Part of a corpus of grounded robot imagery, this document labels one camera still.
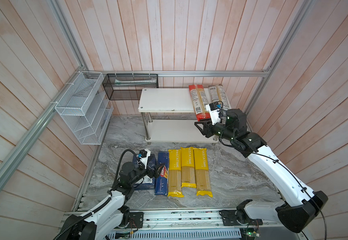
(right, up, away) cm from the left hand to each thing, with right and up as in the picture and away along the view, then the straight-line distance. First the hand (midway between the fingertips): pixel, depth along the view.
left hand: (158, 161), depth 81 cm
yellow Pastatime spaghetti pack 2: (+17, -11, +5) cm, 21 cm away
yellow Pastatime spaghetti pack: (+9, -8, +5) cm, 13 cm away
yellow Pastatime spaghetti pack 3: (+25, -15, +2) cm, 29 cm away
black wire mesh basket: (-24, +48, +24) cm, 59 cm away
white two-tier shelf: (+5, +28, +39) cm, 48 cm away
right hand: (+19, +22, -10) cm, 31 cm away
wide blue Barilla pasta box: (-6, -11, -3) cm, 13 cm away
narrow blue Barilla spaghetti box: (+1, -12, +1) cm, 12 cm away
